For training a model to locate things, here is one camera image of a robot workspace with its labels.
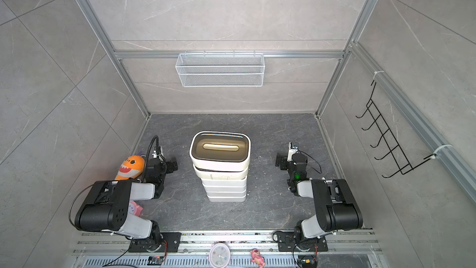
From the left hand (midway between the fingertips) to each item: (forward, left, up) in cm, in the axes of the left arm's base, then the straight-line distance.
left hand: (166, 155), depth 94 cm
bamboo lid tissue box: (-22, -32, -2) cm, 39 cm away
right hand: (-1, -64, 0) cm, 64 cm away
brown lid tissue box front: (-23, -29, +23) cm, 44 cm away
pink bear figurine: (-45, -44, -3) cm, 63 cm away
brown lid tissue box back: (-18, -33, +30) cm, 48 cm away
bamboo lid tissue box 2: (-22, -32, +3) cm, 39 cm away
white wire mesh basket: (+39, -29, +24) cm, 54 cm away
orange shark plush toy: (-8, +13, +4) cm, 16 cm away
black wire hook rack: (-20, -95, +25) cm, 100 cm away
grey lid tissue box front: (-22, -32, +10) cm, 40 cm away
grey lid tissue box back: (-22, -31, +15) cm, 41 cm away
